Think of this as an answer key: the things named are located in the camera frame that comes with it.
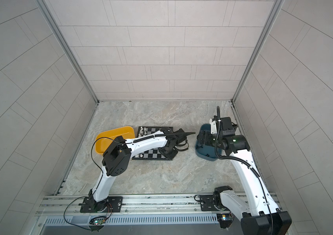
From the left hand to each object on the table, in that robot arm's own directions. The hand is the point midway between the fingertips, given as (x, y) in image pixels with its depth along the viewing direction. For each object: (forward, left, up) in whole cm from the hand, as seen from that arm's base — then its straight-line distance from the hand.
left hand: (173, 155), depth 86 cm
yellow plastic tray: (+11, +44, +1) cm, 45 cm away
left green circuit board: (-31, +33, +3) cm, 45 cm away
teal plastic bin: (+2, -21, +1) cm, 21 cm away
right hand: (+3, -15, +18) cm, 24 cm away
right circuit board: (-31, -25, -1) cm, 39 cm away
